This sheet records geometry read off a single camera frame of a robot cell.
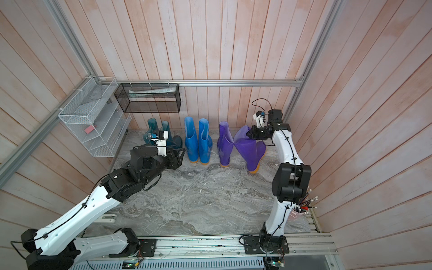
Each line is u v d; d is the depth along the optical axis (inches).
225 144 32.1
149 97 40.9
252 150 34.0
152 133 33.0
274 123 26.0
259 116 32.1
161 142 22.2
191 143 33.6
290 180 20.1
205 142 32.6
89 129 32.3
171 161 22.3
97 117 30.5
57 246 15.2
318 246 29.5
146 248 29.1
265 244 26.6
